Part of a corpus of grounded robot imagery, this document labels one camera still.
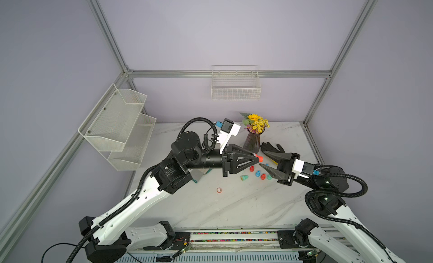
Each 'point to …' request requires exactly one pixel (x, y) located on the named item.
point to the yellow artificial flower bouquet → (255, 123)
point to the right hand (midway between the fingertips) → (261, 157)
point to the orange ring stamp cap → (219, 190)
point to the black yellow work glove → (268, 147)
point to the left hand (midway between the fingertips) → (253, 161)
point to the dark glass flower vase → (252, 142)
